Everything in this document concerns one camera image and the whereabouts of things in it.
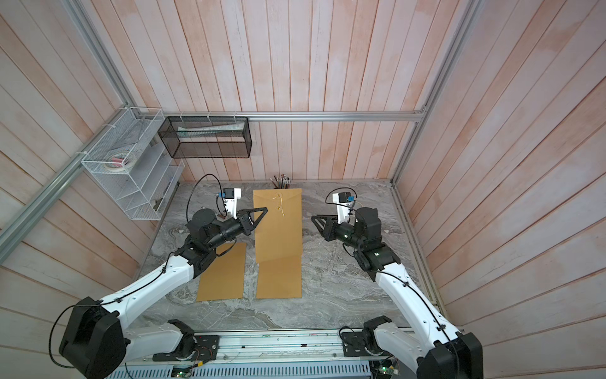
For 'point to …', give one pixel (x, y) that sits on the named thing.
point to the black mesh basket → (207, 136)
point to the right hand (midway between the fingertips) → (313, 217)
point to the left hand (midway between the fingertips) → (267, 213)
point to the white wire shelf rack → (142, 193)
